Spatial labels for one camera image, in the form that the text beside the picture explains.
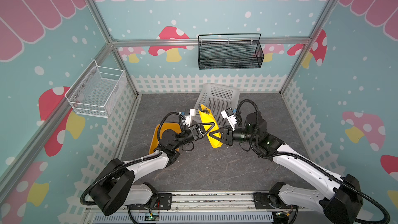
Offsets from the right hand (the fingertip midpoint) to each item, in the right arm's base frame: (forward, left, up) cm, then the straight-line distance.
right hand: (210, 134), depth 66 cm
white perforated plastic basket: (+47, -7, -27) cm, 55 cm away
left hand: (+2, -2, +1) cm, 3 cm away
